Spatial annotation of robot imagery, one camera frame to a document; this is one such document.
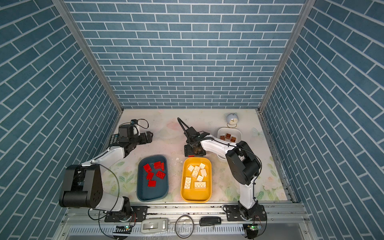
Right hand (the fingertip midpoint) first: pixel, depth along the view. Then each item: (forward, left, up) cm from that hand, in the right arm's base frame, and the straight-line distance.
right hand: (190, 151), depth 93 cm
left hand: (+6, +28, +8) cm, 30 cm away
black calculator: (+6, +54, -1) cm, 54 cm away
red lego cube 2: (-11, +15, 0) cm, 19 cm away
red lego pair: (-16, +22, -4) cm, 27 cm away
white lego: (-19, -1, -3) cm, 20 cm away
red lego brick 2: (-20, +19, -3) cm, 28 cm away
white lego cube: (-11, -9, -3) cm, 15 cm away
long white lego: (-18, -8, -3) cm, 20 cm away
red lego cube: (-11, +18, 0) cm, 21 cm away
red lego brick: (-15, +15, -1) cm, 22 cm away
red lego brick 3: (-12, +24, -1) cm, 27 cm away
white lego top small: (-9, -2, -3) cm, 10 cm away
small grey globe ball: (+27, -27, +3) cm, 38 cm away
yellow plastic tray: (-16, -5, -3) cm, 17 cm away
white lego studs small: (-7, -8, -3) cm, 11 cm away
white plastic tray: (+16, -27, -2) cm, 32 cm away
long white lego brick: (-11, -5, -2) cm, 13 cm away
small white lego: (-15, -8, -3) cm, 17 cm away
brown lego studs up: (+15, -24, -2) cm, 29 cm away
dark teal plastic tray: (-17, +20, -3) cm, 27 cm away
